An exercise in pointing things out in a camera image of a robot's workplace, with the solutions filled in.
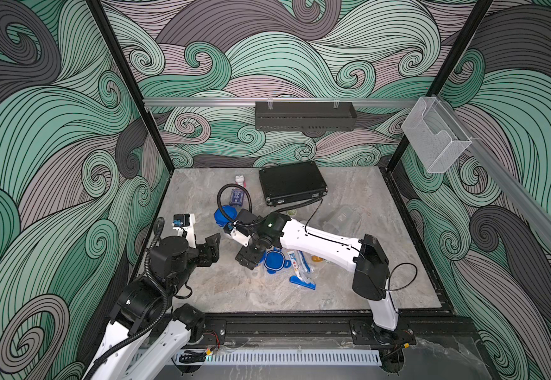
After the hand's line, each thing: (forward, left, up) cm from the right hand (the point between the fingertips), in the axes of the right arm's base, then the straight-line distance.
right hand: (246, 252), depth 79 cm
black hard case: (+41, -18, -11) cm, 46 cm away
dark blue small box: (+33, +8, -11) cm, 35 cm away
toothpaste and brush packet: (+1, -19, -11) cm, 22 cm away
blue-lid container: (+20, -40, -12) cm, 46 cm away
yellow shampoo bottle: (-12, -19, +24) cm, 33 cm away
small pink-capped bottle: (+38, +6, -5) cm, 39 cm away
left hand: (-1, +9, +16) cm, 18 cm away
